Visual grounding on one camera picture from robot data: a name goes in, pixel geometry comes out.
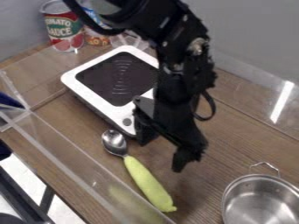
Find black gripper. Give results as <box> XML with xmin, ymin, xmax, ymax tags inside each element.
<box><xmin>134</xmin><ymin>70</ymin><xmax>209</xmax><ymax>172</ymax></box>

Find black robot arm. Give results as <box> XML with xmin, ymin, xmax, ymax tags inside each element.
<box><xmin>62</xmin><ymin>0</ymin><xmax>218</xmax><ymax>172</ymax></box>

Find white and black stove top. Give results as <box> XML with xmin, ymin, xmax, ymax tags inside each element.
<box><xmin>61</xmin><ymin>45</ymin><xmax>159</xmax><ymax>137</ymax></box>

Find stainless steel pot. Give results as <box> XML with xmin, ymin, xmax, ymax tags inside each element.
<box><xmin>221</xmin><ymin>162</ymin><xmax>299</xmax><ymax>224</ymax></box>

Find clear acrylic barrier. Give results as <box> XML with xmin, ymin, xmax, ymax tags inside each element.
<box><xmin>0</xmin><ymin>69</ymin><xmax>177</xmax><ymax>224</ymax></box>

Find blue object at left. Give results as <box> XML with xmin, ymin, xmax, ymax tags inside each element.
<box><xmin>0</xmin><ymin>92</ymin><xmax>25</xmax><ymax>109</ymax></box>

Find tomato sauce can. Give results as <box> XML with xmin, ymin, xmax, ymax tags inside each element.
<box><xmin>41</xmin><ymin>0</ymin><xmax>85</xmax><ymax>53</ymax></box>

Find black table frame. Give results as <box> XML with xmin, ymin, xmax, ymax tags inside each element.
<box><xmin>0</xmin><ymin>166</ymin><xmax>55</xmax><ymax>224</ymax></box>

